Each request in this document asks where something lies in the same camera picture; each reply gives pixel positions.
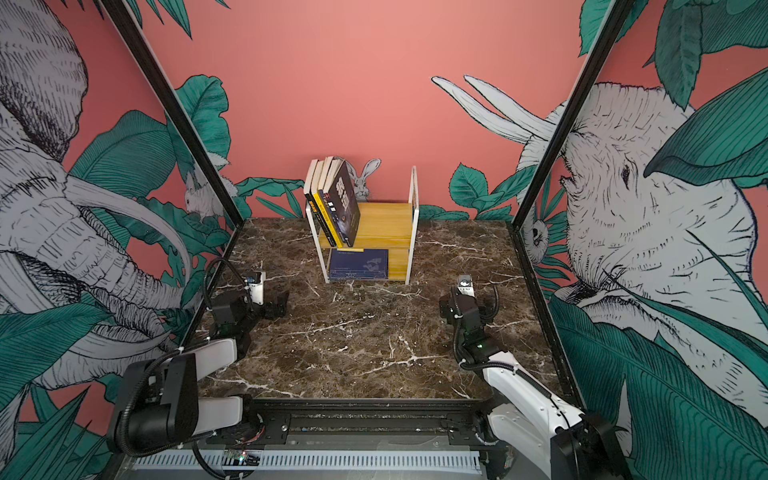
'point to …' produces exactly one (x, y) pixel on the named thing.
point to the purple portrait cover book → (327, 205)
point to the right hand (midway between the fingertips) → (463, 290)
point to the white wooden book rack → (382, 226)
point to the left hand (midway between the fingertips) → (271, 285)
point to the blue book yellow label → (355, 265)
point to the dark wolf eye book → (342, 200)
